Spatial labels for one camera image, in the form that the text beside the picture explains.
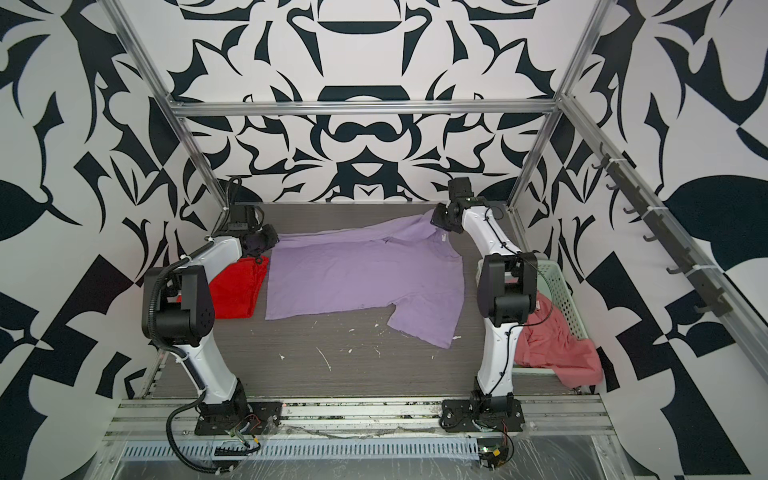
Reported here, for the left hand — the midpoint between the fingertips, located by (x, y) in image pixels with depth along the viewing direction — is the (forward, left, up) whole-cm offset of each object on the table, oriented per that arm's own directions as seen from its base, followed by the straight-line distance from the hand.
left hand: (273, 231), depth 98 cm
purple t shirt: (-7, -44, -11) cm, 46 cm away
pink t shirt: (-36, -79, -7) cm, 87 cm away
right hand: (+2, -54, +4) cm, 54 cm away
